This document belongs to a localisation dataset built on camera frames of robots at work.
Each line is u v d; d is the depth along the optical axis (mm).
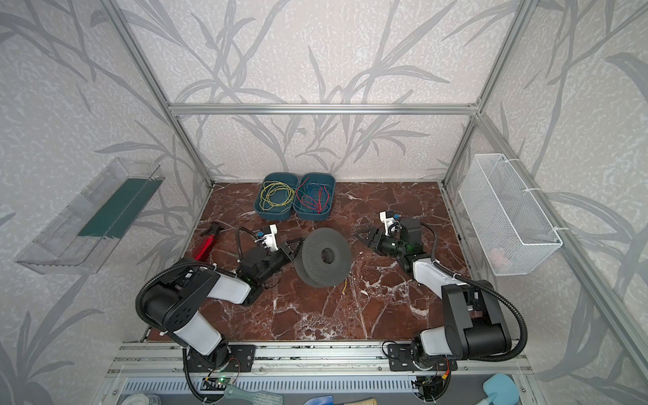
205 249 951
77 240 639
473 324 428
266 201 1116
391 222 810
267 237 808
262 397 668
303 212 1044
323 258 856
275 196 1153
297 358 752
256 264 697
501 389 697
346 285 920
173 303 457
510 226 618
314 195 1129
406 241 694
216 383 716
